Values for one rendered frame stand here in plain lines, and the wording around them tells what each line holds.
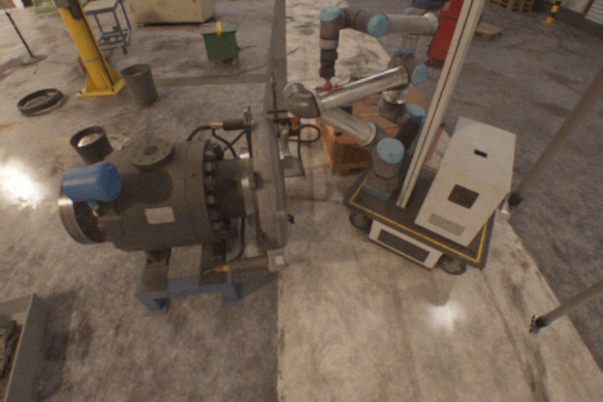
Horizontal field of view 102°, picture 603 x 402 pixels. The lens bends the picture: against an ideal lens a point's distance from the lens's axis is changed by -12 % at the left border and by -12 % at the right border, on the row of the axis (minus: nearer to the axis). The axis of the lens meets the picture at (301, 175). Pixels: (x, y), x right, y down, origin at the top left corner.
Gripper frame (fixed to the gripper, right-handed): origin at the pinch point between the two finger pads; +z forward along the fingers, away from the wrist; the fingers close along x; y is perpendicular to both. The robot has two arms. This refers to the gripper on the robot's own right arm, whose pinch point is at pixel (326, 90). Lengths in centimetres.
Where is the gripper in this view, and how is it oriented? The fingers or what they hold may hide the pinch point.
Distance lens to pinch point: 143.9
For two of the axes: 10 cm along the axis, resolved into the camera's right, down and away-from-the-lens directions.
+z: 0.0, 7.2, 7.0
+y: -1.6, -6.9, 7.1
